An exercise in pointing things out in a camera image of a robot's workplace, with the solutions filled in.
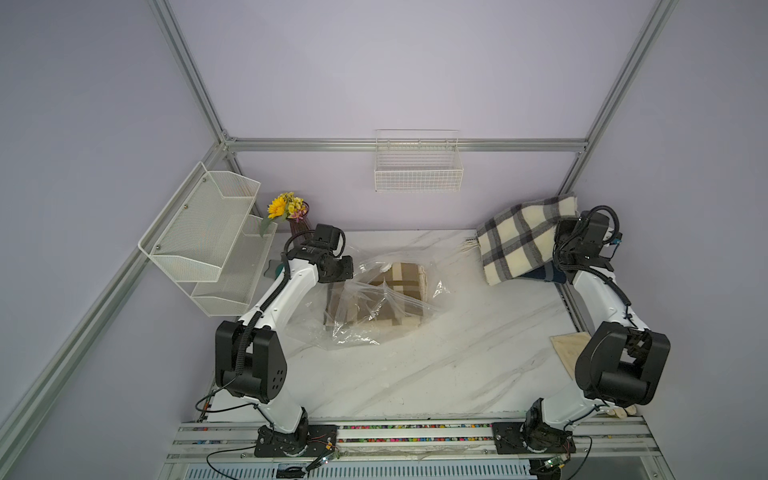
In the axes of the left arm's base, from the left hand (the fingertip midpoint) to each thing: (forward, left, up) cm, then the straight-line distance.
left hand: (344, 275), depth 88 cm
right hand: (+11, -64, +12) cm, 66 cm away
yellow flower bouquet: (+21, +20, +9) cm, 30 cm away
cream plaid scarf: (+14, -57, +2) cm, 59 cm away
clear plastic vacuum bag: (+16, -37, -16) cm, 44 cm away
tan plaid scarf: (-4, -15, -5) cm, 17 cm away
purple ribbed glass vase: (+18, +16, +3) cm, 24 cm away
